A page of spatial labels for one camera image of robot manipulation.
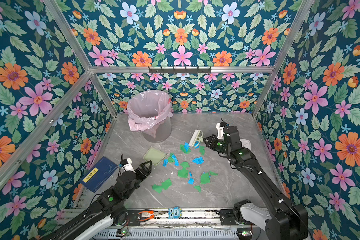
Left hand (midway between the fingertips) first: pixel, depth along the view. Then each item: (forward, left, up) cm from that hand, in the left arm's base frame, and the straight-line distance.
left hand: (152, 163), depth 78 cm
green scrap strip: (+14, -29, -14) cm, 35 cm away
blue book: (+2, +35, -14) cm, 38 cm away
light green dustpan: (+12, +2, -14) cm, 18 cm away
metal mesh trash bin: (+30, -2, -12) cm, 33 cm away
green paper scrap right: (-5, -29, -13) cm, 32 cm away
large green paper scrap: (-1, -16, -15) cm, 22 cm away
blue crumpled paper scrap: (+6, -26, -13) cm, 30 cm away
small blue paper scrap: (-6, -21, -14) cm, 26 cm away
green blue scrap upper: (+17, -18, -14) cm, 29 cm away
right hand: (+7, -28, +10) cm, 30 cm away
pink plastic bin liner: (+39, +6, +2) cm, 39 cm away
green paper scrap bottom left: (-8, -5, -14) cm, 17 cm away
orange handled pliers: (-22, 0, -13) cm, 25 cm away
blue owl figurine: (-22, -11, -12) cm, 28 cm away
